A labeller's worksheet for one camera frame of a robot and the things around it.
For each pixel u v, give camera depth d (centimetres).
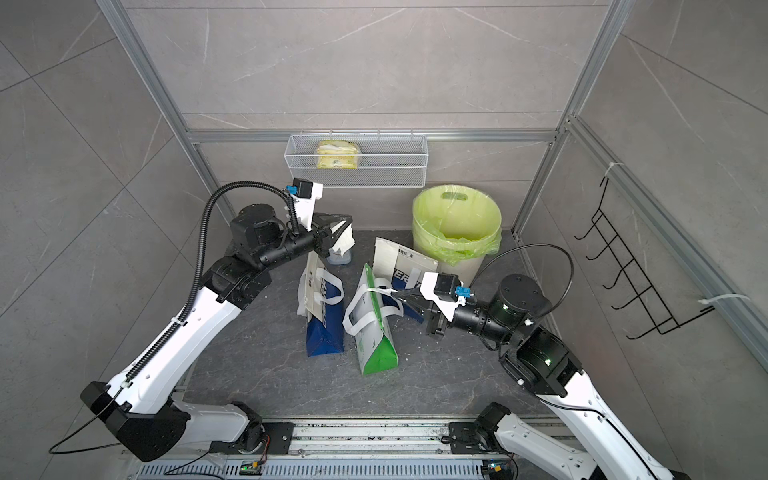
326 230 53
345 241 63
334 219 58
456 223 101
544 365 39
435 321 44
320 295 78
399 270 86
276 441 74
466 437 73
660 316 60
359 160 88
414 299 46
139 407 38
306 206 53
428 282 39
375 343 71
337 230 60
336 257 107
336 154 87
